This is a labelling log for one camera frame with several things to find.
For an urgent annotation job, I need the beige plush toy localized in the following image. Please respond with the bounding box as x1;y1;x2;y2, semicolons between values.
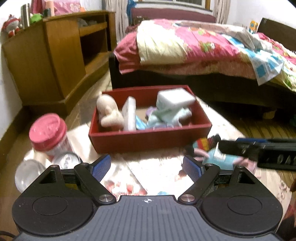
96;91;125;131

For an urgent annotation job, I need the striped colourful sock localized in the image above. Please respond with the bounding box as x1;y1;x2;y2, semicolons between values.
193;134;222;151

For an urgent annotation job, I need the steel thermos bottle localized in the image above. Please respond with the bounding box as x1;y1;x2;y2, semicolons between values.
20;3;31;29

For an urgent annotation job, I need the light blue patterned blanket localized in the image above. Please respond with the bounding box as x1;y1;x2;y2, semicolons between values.
221;23;296;87

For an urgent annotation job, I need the pink-lidded clear jar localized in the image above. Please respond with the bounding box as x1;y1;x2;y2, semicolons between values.
29;113;75;161

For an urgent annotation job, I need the red and white plush doll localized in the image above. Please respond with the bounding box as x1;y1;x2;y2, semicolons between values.
2;14;23;38

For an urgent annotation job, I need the pink printed bag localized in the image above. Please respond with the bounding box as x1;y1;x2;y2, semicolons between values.
31;0;82;16

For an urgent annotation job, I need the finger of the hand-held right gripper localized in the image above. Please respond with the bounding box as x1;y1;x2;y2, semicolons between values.
218;138;267;161

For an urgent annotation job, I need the beige curtain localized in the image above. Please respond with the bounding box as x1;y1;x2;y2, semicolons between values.
105;0;130;42
213;0;232;24

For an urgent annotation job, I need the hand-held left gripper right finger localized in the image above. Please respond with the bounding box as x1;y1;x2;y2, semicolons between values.
178;155;267;206

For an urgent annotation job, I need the purple soft item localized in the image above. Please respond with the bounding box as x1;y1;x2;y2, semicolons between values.
145;106;158;119

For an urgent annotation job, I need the white box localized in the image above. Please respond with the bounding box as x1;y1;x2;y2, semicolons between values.
122;96;137;131

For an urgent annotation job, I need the white and green tissue pack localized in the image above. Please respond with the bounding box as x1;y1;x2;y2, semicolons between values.
156;87;197;110

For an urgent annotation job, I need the red cardboard box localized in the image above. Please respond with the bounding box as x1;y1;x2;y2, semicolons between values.
88;85;213;154

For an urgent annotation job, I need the bed with colourful quilt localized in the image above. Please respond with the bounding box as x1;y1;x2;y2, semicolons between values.
109;7;296;117

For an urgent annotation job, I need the pink plush toy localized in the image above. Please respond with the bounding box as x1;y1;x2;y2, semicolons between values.
192;148;258;175

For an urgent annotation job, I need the green plush toy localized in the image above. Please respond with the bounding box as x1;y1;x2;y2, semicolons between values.
30;13;43;24

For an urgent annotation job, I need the grey cloth bundle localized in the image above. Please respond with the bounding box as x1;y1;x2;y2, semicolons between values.
77;18;98;29

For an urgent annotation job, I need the pink printed quilt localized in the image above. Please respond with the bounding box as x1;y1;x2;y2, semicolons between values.
113;19;296;93

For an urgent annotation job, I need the wooden cabinet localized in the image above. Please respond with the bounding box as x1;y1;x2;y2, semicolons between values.
1;10;116;114

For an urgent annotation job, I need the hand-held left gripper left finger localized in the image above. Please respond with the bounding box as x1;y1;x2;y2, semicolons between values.
30;154;116;205

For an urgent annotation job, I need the light teal cloth bundle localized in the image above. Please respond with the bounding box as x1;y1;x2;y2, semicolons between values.
148;107;193;128

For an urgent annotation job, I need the teal and white packet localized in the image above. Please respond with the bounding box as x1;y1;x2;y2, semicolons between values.
203;144;241;169

